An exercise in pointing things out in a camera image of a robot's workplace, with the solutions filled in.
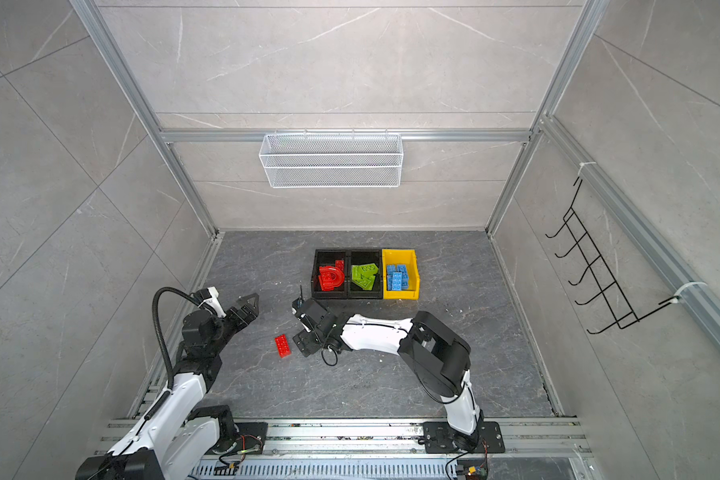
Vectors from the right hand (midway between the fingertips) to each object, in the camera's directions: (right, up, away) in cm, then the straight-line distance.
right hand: (309, 331), depth 89 cm
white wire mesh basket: (+5, +56, +12) cm, 57 cm away
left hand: (-17, +12, -5) cm, 21 cm away
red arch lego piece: (+5, +16, +12) cm, 20 cm away
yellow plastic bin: (+33, +22, +16) cm, 43 cm away
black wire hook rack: (+73, +13, -24) cm, 78 cm away
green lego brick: (+17, +16, +12) cm, 26 cm away
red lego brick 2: (-8, -4, -1) cm, 9 cm away
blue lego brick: (+28, +16, +9) cm, 33 cm away
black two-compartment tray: (+12, +23, +15) cm, 29 cm away
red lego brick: (+8, +20, +18) cm, 28 cm away
